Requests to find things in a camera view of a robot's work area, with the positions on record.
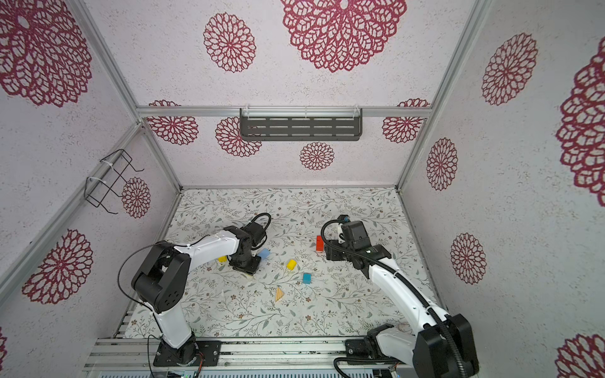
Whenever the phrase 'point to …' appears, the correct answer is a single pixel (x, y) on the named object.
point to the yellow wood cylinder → (291, 264)
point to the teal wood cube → (307, 278)
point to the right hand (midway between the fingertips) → (333, 243)
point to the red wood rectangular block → (319, 243)
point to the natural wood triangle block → (279, 294)
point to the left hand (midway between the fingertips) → (247, 273)
